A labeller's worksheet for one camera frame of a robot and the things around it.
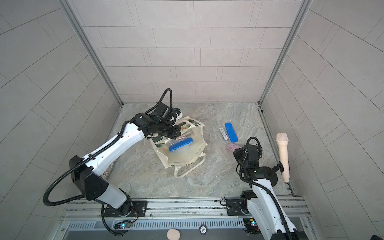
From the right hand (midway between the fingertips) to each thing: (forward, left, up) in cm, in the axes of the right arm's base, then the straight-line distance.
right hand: (233, 147), depth 84 cm
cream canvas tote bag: (+2, +28, -3) cm, 28 cm away
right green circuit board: (-35, -2, -9) cm, 36 cm away
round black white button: (-35, +20, -8) cm, 41 cm away
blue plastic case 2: (+6, +29, -2) cm, 30 cm away
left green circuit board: (-32, +54, -4) cm, 63 cm away
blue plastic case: (+15, -3, -7) cm, 17 cm away
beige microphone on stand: (-9, -16, +22) cm, 28 cm away
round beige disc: (-36, +33, -6) cm, 49 cm away
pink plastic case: (+2, 0, -2) cm, 3 cm away
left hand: (+3, +27, +13) cm, 30 cm away
